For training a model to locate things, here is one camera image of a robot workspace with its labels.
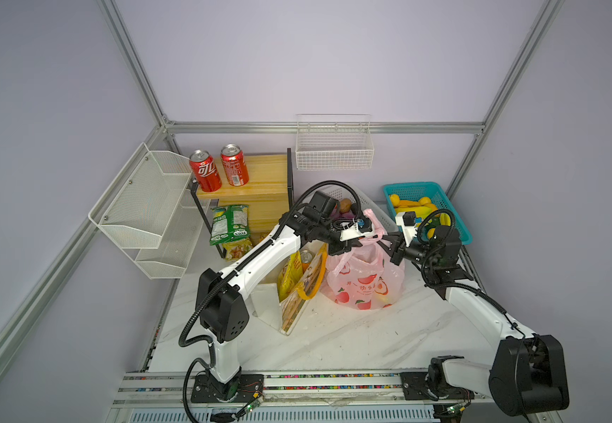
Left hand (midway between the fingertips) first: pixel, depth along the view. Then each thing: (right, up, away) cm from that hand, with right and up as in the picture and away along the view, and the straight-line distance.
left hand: (356, 241), depth 77 cm
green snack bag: (-41, +6, +10) cm, 43 cm away
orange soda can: (-15, -6, +13) cm, 21 cm away
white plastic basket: (+10, +16, +34) cm, 39 cm away
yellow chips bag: (-20, -11, +6) cm, 24 cm away
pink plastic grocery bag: (+2, -11, +1) cm, 11 cm away
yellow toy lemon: (+23, +17, +37) cm, 47 cm away
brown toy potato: (+1, +14, +36) cm, 38 cm away
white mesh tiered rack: (-62, +9, +1) cm, 63 cm away
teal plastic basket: (+33, +21, +42) cm, 57 cm away
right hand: (+6, +1, 0) cm, 6 cm away
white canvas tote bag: (-22, -22, -1) cm, 31 cm away
